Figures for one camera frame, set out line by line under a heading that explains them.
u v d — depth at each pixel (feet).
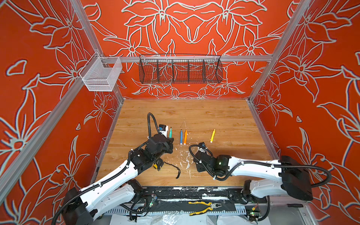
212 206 2.28
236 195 2.39
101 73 3.11
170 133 2.44
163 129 2.16
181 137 3.11
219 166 1.86
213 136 3.13
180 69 3.20
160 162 2.68
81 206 1.27
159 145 1.81
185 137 3.12
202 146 2.35
